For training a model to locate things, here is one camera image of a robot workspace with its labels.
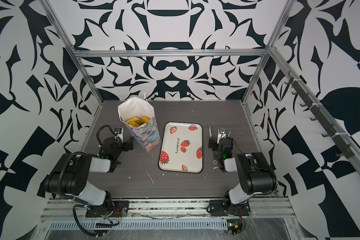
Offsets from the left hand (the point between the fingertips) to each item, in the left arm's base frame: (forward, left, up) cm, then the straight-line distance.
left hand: (124, 134), depth 93 cm
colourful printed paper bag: (+12, -7, +3) cm, 15 cm away
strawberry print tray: (-7, -35, -6) cm, 36 cm away
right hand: (-2, -59, -1) cm, 60 cm away
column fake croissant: (+4, -7, +8) cm, 11 cm away
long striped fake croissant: (+6, -13, +7) cm, 16 cm away
